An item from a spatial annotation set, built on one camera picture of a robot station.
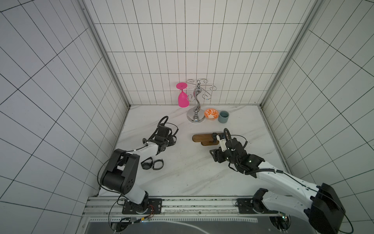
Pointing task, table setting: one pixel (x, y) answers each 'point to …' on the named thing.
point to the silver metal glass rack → (195, 117)
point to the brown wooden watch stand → (205, 139)
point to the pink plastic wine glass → (183, 99)
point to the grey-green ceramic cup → (223, 116)
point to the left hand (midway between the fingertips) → (168, 141)
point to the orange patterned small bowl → (211, 114)
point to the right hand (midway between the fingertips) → (214, 146)
